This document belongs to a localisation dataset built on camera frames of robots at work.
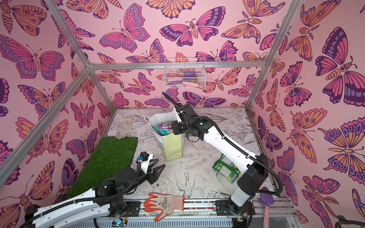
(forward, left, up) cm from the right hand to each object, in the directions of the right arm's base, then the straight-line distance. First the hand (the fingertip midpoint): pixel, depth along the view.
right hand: (174, 124), depth 76 cm
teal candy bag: (-3, +7, -3) cm, 8 cm away
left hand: (-19, +5, -7) cm, 20 cm away
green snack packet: (-13, -30, -24) cm, 41 cm away
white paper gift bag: (-8, +1, -8) cm, 11 cm away
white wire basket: (+39, -4, +7) cm, 40 cm away
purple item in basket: (+38, -8, +7) cm, 39 cm away
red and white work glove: (-33, +3, -25) cm, 42 cm away
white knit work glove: (+16, +41, -26) cm, 51 cm away
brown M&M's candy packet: (-1, +4, 0) cm, 4 cm away
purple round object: (-30, -50, -25) cm, 63 cm away
